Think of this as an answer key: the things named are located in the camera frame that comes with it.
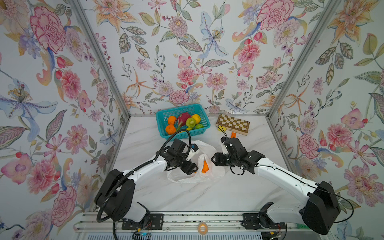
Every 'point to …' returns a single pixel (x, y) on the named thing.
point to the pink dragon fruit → (182, 119)
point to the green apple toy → (199, 126)
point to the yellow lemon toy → (197, 118)
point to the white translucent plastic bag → (205, 152)
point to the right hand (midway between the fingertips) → (213, 158)
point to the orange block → (233, 135)
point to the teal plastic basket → (192, 117)
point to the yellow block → (222, 128)
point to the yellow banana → (188, 129)
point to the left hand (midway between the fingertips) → (195, 166)
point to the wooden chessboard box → (237, 125)
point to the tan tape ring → (206, 230)
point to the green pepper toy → (190, 122)
